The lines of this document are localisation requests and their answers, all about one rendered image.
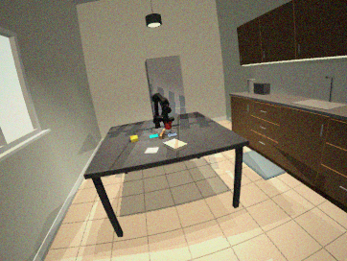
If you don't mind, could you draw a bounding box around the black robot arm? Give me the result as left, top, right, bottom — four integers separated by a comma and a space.
151, 93, 172, 129

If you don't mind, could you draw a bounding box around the red cup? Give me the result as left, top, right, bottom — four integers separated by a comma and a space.
164, 122, 172, 130

